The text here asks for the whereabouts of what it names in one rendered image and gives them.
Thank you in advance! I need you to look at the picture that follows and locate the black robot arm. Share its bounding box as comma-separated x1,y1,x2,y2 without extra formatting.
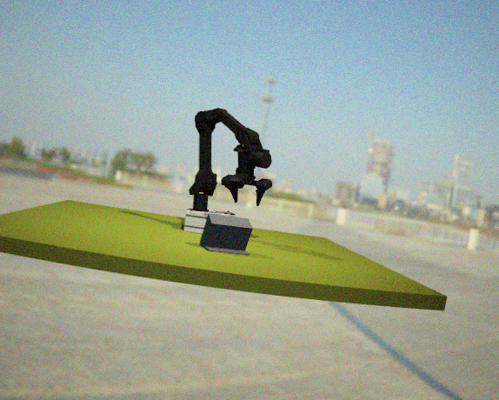
189,108,272,211

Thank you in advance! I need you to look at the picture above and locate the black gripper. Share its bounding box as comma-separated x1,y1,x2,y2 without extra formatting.
221,164,272,206

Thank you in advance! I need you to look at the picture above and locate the dark grey sloped panel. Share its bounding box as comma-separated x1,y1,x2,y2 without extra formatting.
199,214,253,256

